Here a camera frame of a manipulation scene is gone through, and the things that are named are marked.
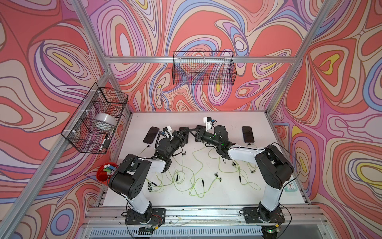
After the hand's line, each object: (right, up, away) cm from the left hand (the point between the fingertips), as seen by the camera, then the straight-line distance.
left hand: (191, 129), depth 81 cm
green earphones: (-33, -15, +18) cm, 40 cm away
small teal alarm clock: (+56, -32, +1) cm, 65 cm away
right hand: (-2, -3, +2) cm, 4 cm away
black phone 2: (-7, 0, +27) cm, 28 cm away
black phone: (-29, -5, +25) cm, 39 cm away
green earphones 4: (+26, -22, +10) cm, 35 cm away
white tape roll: (-43, +6, -7) cm, 44 cm away
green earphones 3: (+4, -33, +1) cm, 34 cm away
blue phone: (+40, -4, +24) cm, 47 cm away
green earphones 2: (-7, -28, +6) cm, 30 cm away
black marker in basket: (-43, -4, -8) cm, 44 cm away
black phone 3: (+5, +1, +29) cm, 29 cm away
